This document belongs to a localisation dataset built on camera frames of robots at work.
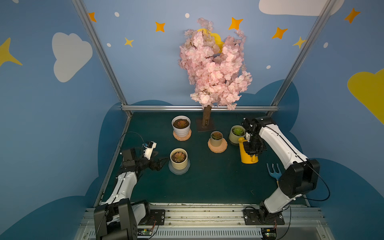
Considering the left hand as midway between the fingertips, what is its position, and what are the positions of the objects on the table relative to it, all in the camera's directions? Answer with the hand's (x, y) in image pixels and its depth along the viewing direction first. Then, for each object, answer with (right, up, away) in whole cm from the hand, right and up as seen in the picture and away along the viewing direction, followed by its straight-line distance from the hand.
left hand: (161, 154), depth 85 cm
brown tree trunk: (+28, +24, +20) cm, 42 cm away
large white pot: (+10, +12, +18) cm, 24 cm away
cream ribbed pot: (+10, -7, +2) cm, 13 cm away
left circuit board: (-5, -36, -13) cm, 39 cm away
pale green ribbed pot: (+46, +8, +14) cm, 49 cm away
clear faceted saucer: (+10, -11, +3) cm, 15 cm away
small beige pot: (+35, +5, +15) cm, 38 cm away
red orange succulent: (+10, +18, +16) cm, 27 cm away
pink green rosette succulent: (+10, -2, +3) cm, 11 cm away
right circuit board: (+56, -37, -13) cm, 68 cm away
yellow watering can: (+49, -2, -3) cm, 49 cm away
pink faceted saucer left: (+10, +7, +20) cm, 23 cm away
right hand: (+52, +1, -4) cm, 52 cm away
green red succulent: (+34, +10, +13) cm, 38 cm away
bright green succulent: (+49, +13, +13) cm, 52 cm away
